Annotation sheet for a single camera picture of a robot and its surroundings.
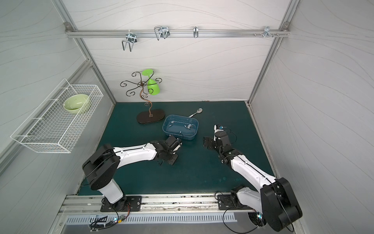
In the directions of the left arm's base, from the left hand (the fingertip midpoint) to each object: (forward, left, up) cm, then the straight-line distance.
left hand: (174, 158), depth 88 cm
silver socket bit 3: (+24, -6, -1) cm, 25 cm away
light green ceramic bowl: (+14, +49, +32) cm, 61 cm away
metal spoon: (+40, -16, -1) cm, 44 cm away
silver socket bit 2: (+25, -10, -1) cm, 27 cm away
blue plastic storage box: (+26, +2, -1) cm, 26 cm away
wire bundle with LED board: (-32, +23, +3) cm, 39 cm away
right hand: (+10, -22, +9) cm, 26 cm away
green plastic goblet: (+43, +18, +21) cm, 50 cm away
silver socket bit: (+28, +4, 0) cm, 29 cm away
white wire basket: (+2, +54, +30) cm, 62 cm away
